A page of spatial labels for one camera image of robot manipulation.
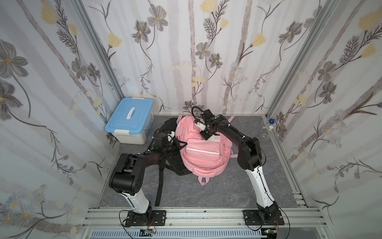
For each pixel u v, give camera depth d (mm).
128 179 471
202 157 869
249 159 615
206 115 813
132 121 938
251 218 733
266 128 1108
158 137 750
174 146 831
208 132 862
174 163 904
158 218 737
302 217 1732
